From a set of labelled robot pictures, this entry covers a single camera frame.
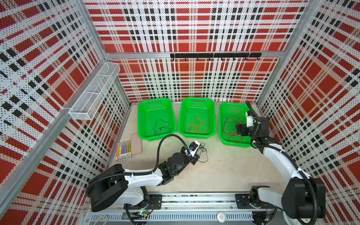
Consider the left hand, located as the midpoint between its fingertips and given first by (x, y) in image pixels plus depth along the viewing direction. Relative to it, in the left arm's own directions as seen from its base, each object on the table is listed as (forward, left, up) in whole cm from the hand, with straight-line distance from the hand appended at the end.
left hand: (200, 144), depth 77 cm
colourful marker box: (+4, +51, -16) cm, 54 cm away
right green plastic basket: (+37, -28, -19) cm, 50 cm away
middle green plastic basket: (+28, 0, -12) cm, 30 cm away
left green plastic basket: (+30, +33, -16) cm, 47 cm away
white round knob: (-33, -10, -15) cm, 37 cm away
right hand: (+14, -28, 0) cm, 32 cm away
